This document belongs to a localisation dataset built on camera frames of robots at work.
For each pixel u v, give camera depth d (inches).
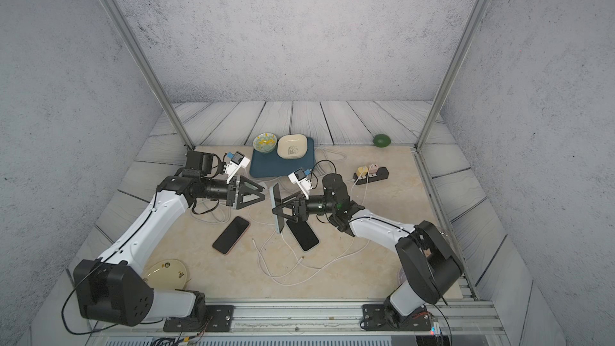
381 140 46.8
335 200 25.5
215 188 25.5
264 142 46.7
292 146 45.7
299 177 27.5
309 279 31.8
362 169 40.4
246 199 25.6
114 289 15.7
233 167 26.4
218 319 28.9
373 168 40.1
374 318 28.6
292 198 29.8
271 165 44.2
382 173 42.4
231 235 35.9
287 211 27.1
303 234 36.2
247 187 26.8
